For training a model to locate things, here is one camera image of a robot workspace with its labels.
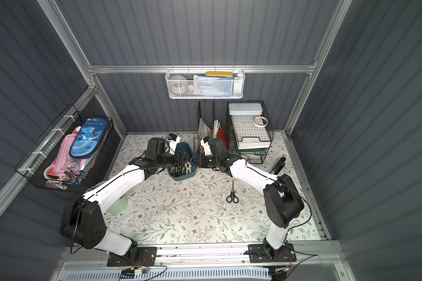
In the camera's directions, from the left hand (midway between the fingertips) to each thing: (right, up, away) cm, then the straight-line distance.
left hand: (187, 156), depth 84 cm
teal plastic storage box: (+3, -2, 0) cm, 4 cm away
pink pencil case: (-46, -1, -16) cm, 48 cm away
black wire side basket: (-50, -3, -23) cm, 55 cm away
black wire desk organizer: (+31, +16, +12) cm, 37 cm away
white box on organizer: (+31, +27, +17) cm, 45 cm away
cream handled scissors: (-2, -7, +18) cm, 19 cm away
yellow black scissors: (-9, -8, +15) cm, 19 cm away
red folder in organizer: (+18, +13, +31) cm, 38 cm away
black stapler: (+52, -6, +18) cm, 55 cm away
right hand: (+5, -1, +1) cm, 5 cm away
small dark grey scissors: (+23, -22, +7) cm, 32 cm away
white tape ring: (+38, +17, +12) cm, 43 cm away
